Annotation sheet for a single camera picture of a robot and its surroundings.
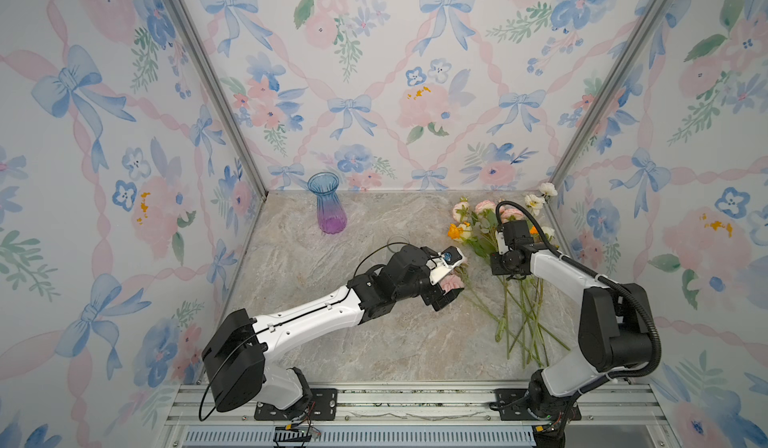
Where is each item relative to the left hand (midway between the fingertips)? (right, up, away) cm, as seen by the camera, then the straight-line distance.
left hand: (452, 269), depth 72 cm
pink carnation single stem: (+6, -7, +19) cm, 21 cm away
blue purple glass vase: (-36, +13, +37) cm, 54 cm away
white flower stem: (+35, +18, +31) cm, 50 cm away
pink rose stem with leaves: (+17, +11, +29) cm, 35 cm away
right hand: (+20, -1, +22) cm, 30 cm away
